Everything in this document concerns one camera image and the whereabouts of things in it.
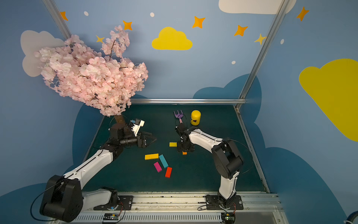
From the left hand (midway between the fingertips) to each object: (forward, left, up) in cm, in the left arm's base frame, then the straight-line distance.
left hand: (154, 135), depth 79 cm
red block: (-15, -8, -19) cm, 26 cm away
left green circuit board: (-38, +20, -21) cm, 48 cm away
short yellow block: (+6, -9, -22) cm, 24 cm away
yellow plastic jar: (+24, -26, -12) cm, 37 cm away
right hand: (0, -18, -17) cm, 24 cm away
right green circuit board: (-37, -42, -23) cm, 60 cm away
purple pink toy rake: (+32, -14, -20) cm, 40 cm away
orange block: (-2, -18, -19) cm, 26 cm away
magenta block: (-11, -2, -19) cm, 23 cm away
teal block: (-8, -5, -19) cm, 21 cm away
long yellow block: (-5, +4, -19) cm, 20 cm away
